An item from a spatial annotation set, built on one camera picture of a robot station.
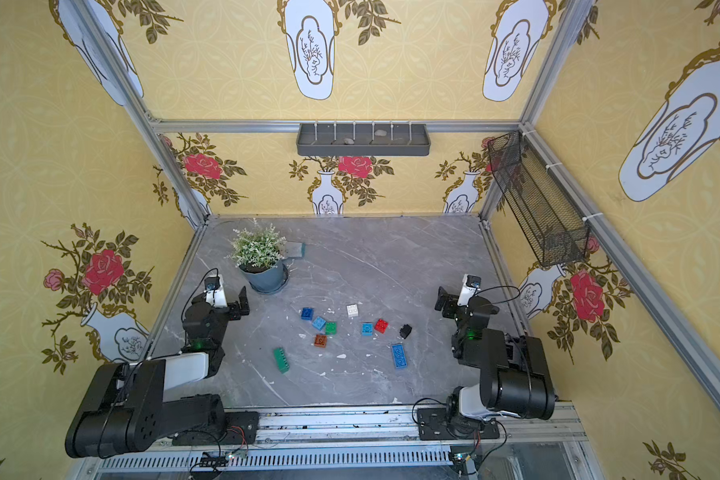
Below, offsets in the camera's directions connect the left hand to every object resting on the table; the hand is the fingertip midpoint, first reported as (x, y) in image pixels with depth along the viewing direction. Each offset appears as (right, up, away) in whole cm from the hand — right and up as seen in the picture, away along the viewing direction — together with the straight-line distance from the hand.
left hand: (231, 288), depth 89 cm
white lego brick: (+36, -8, +5) cm, 37 cm away
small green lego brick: (+30, -12, +1) cm, 32 cm away
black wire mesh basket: (+95, +18, -3) cm, 96 cm away
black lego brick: (+52, -13, +1) cm, 54 cm away
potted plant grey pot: (+9, +2, +5) cm, 11 cm away
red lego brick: (+45, -12, +1) cm, 46 cm away
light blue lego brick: (+26, -11, +1) cm, 28 cm away
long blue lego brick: (+50, -18, -5) cm, 53 cm away
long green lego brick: (+16, -19, -5) cm, 26 cm away
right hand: (+68, -1, +3) cm, 68 cm away
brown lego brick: (+27, -15, -2) cm, 31 cm away
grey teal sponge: (+14, +11, +20) cm, 27 cm away
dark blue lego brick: (+22, -8, +3) cm, 24 cm away
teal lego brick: (+41, -12, 0) cm, 43 cm away
